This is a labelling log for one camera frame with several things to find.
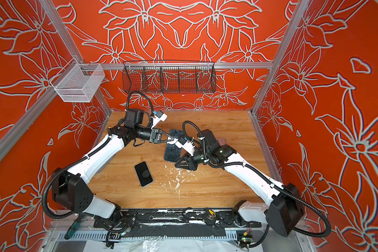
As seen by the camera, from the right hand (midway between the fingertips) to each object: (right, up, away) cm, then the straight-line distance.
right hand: (175, 165), depth 68 cm
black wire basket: (-7, +49, +31) cm, 59 cm away
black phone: (-20, -10, +20) cm, 30 cm away
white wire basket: (-60, +44, +24) cm, 78 cm away
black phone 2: (-1, +6, -1) cm, 6 cm away
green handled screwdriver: (-47, -30, +2) cm, 56 cm away
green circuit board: (+32, -34, 0) cm, 47 cm away
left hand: (-1, +12, 0) cm, 12 cm away
